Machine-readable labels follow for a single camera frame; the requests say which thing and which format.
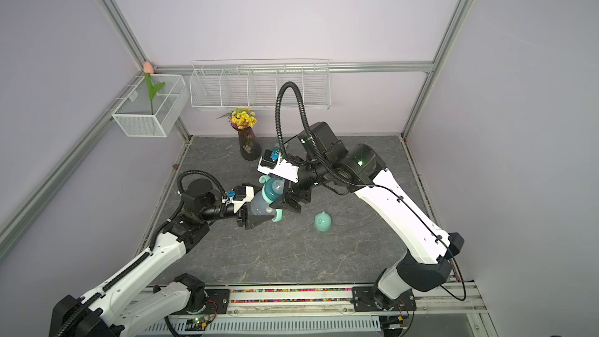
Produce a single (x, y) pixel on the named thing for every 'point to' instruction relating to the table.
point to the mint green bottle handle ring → (263, 179)
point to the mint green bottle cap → (323, 221)
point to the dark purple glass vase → (249, 144)
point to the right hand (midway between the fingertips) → (277, 184)
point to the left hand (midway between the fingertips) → (270, 202)
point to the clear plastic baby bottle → (260, 206)
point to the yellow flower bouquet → (242, 117)
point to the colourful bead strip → (292, 291)
